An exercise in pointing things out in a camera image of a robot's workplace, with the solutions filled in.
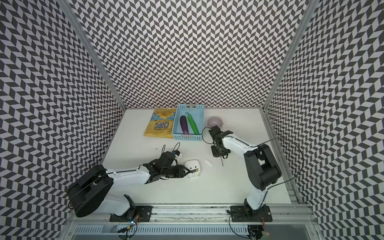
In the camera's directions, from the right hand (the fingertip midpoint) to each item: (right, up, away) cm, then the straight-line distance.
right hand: (221, 155), depth 91 cm
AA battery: (-15, -7, -8) cm, 18 cm away
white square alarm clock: (-17, -4, -7) cm, 19 cm away
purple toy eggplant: (-25, +19, +16) cm, 35 cm away
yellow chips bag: (-41, +19, +16) cm, 48 cm away
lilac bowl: (-3, +21, +14) cm, 26 cm away
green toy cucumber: (-18, +19, +17) cm, 31 cm away
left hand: (-22, -9, -6) cm, 24 cm away
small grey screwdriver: (0, -3, -2) cm, 4 cm away
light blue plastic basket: (-21, +20, +19) cm, 35 cm away
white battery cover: (-8, -4, 0) cm, 9 cm away
